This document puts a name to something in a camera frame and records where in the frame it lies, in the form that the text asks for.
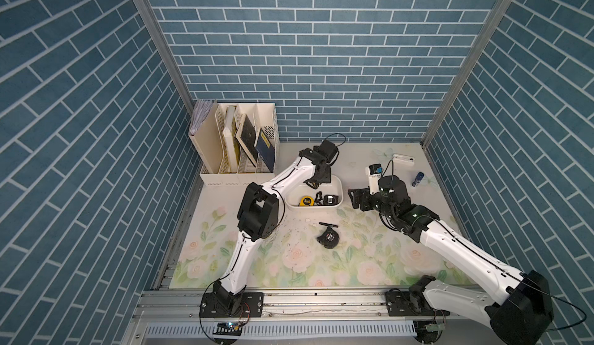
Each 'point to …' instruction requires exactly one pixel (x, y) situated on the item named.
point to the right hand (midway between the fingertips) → (360, 189)
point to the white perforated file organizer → (262, 115)
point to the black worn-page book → (246, 138)
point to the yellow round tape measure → (307, 201)
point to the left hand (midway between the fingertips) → (325, 179)
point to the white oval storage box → (295, 192)
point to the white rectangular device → (402, 160)
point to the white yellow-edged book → (231, 133)
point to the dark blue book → (266, 150)
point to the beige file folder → (204, 133)
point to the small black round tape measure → (330, 199)
